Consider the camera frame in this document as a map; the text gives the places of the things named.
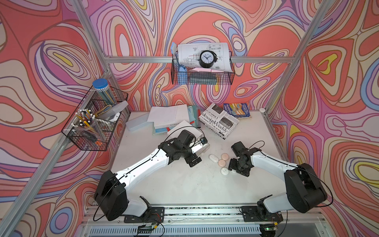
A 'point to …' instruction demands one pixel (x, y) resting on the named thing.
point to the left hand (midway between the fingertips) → (197, 151)
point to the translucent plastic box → (137, 121)
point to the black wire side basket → (106, 115)
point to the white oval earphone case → (213, 158)
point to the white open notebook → (164, 116)
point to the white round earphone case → (224, 171)
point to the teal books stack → (194, 118)
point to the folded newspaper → (217, 120)
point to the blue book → (239, 110)
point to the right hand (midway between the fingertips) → (236, 174)
